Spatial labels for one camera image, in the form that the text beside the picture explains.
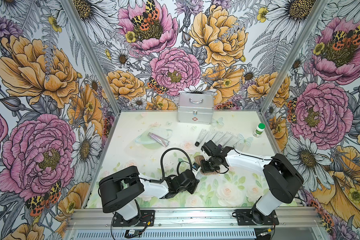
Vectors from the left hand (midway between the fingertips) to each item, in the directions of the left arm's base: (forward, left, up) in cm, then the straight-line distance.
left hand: (194, 182), depth 86 cm
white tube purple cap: (+34, -15, +2) cm, 38 cm away
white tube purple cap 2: (+29, -23, +2) cm, 38 cm away
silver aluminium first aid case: (+50, -4, +11) cm, 51 cm away
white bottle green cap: (+30, -44, +9) cm, 54 cm away
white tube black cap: (+30, -18, +2) cm, 35 cm away
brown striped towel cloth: (+12, -3, +5) cm, 14 cm away
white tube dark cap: (+34, -8, +1) cm, 35 cm away
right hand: (+4, -5, +3) cm, 7 cm away
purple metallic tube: (+29, +21, 0) cm, 36 cm away
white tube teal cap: (+3, -3, +4) cm, 5 cm away
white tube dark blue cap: (+27, -29, +2) cm, 40 cm away
